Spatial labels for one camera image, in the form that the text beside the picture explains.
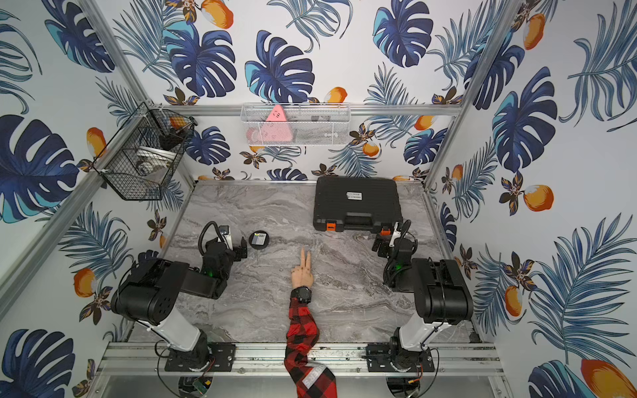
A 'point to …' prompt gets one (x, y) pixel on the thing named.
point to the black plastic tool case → (357, 203)
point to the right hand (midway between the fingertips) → (392, 236)
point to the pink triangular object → (276, 128)
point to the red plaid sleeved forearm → (310, 379)
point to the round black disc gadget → (259, 240)
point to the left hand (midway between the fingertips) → (228, 235)
